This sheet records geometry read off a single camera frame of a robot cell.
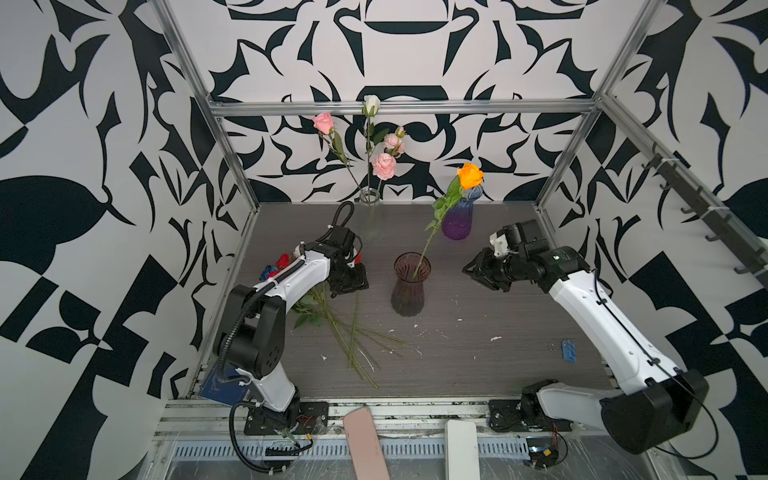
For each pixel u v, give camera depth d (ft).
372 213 3.31
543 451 2.33
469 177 2.30
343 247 2.41
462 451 2.16
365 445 2.29
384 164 2.77
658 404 1.24
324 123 2.71
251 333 1.50
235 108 3.55
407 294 3.05
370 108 2.84
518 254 1.91
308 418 2.36
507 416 2.44
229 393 2.51
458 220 3.34
